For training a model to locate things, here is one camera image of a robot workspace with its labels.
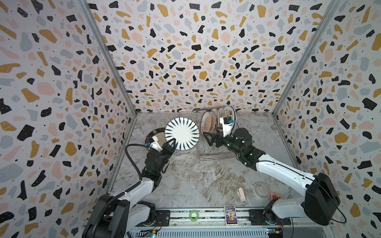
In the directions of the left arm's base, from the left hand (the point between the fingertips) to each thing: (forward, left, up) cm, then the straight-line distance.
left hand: (177, 139), depth 80 cm
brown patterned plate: (+23, -17, -13) cm, 31 cm away
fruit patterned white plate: (+25, -34, -4) cm, 42 cm away
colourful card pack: (-34, -27, -19) cm, 47 cm away
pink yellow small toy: (-25, -51, -18) cm, 60 cm away
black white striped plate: (+7, -4, -3) cm, 9 cm away
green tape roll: (-33, -9, -21) cm, 40 cm away
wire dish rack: (+4, -16, -22) cm, 28 cm away
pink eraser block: (-24, -34, -19) cm, 46 cm away
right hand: (0, -18, +7) cm, 19 cm away
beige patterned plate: (+29, -28, -8) cm, 41 cm away
